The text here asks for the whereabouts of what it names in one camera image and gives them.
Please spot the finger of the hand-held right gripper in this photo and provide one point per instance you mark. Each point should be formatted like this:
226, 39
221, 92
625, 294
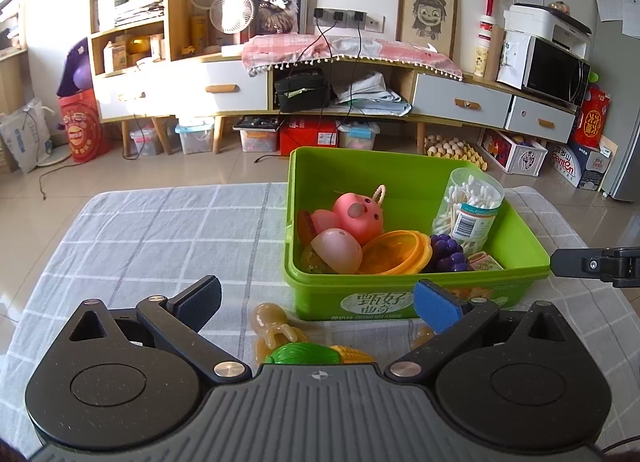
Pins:
580, 262

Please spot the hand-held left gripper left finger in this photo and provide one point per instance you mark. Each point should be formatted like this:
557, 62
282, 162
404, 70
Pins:
202, 299

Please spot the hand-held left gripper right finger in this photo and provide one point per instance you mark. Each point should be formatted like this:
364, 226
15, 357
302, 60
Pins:
437, 307

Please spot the amber rubber figure toy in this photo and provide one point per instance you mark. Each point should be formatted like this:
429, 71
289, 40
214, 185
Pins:
272, 332
424, 334

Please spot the purple toy grapes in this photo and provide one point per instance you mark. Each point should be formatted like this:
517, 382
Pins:
447, 252

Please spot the orange toy pumpkin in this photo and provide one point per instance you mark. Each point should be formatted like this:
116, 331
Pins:
400, 257

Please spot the pink box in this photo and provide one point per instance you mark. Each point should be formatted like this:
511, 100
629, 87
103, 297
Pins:
485, 262

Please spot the clear cotton swab jar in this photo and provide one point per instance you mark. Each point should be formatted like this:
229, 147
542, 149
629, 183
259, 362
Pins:
470, 222

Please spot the toy corn with green husk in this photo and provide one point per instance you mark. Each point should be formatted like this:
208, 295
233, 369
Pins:
295, 354

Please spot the pink and clear toy capsule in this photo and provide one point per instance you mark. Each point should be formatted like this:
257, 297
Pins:
337, 252

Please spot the green plastic box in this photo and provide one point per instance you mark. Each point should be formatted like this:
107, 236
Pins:
320, 292

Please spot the pink toy fruit piece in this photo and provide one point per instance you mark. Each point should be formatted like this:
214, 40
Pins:
322, 219

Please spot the grey checked tablecloth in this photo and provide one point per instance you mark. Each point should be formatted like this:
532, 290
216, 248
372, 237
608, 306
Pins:
150, 242

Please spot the white and blue carton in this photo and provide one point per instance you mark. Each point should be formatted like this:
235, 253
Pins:
567, 165

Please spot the red gift box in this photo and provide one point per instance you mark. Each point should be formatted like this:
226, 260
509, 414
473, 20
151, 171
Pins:
592, 125

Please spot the grey refrigerator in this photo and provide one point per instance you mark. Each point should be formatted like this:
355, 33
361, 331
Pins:
622, 117

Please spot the tray of eggs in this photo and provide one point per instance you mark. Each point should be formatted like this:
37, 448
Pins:
452, 147

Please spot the clear bin with blue lid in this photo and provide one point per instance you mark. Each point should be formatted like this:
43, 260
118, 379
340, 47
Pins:
195, 137

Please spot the clear bin with pink contents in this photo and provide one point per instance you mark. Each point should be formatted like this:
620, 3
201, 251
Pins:
146, 142

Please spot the clear bin with white lid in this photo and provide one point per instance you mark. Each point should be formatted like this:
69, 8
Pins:
359, 137

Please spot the black microwave oven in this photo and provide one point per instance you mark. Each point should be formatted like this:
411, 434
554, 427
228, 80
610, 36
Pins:
555, 70

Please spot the red cardboard box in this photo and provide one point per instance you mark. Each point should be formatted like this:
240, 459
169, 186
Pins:
310, 137

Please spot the white round fan base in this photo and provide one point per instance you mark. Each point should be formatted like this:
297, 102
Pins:
52, 158

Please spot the red printed bag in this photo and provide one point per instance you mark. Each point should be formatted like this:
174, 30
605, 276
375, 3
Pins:
82, 130

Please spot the white wooden TV cabinet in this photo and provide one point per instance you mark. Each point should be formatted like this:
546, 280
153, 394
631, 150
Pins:
225, 87

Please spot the pile of folded cloths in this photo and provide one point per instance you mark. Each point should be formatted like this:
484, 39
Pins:
372, 92

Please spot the black bag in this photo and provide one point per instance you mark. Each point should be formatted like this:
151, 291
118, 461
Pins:
300, 92

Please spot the white sack bag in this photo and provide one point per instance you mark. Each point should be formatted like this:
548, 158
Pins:
25, 137

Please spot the white printer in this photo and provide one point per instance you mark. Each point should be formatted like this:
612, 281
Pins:
540, 17

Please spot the pink tasselled cloth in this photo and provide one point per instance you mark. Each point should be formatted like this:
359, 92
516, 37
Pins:
400, 50

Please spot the purple cloth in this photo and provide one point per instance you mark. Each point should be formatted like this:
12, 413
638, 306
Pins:
75, 67

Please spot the small white fan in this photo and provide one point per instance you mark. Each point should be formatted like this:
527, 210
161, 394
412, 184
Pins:
232, 12

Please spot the framed cartoon drawing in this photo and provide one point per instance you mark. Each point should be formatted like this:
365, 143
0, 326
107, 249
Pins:
427, 12

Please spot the wooden shelf unit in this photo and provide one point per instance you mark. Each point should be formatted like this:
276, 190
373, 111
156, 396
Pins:
175, 2

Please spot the stack of papers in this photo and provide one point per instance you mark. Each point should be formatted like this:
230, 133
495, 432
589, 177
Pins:
132, 7

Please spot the light wooden desk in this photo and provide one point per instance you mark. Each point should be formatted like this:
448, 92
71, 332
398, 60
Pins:
10, 67

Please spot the framed dark picture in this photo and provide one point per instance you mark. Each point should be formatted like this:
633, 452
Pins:
279, 7

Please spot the wall power sockets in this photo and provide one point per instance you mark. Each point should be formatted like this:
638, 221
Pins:
372, 22

